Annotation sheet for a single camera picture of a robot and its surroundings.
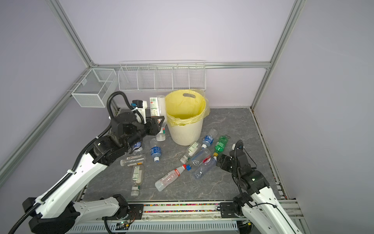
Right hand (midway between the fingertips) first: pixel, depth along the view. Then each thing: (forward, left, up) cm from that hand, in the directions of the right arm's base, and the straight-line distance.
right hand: (223, 159), depth 77 cm
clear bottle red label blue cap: (+7, +13, -12) cm, 19 cm away
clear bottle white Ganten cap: (0, +9, -12) cm, 15 cm away
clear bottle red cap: (-8, +31, -9) cm, 33 cm away
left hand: (+7, +31, +24) cm, 40 cm away
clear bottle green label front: (-7, +47, -9) cm, 49 cm away
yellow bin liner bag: (+37, +22, +3) cm, 43 cm away
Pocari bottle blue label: (+11, +40, -8) cm, 42 cm away
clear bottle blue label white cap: (+19, +6, -9) cm, 22 cm away
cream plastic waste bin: (+17, +20, -1) cm, 26 cm away
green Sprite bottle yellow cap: (+14, -1, -10) cm, 17 cm away
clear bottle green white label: (+11, +18, -9) cm, 22 cm away
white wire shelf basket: (+54, +38, +17) cm, 68 cm away
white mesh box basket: (+46, +82, +13) cm, 95 cm away
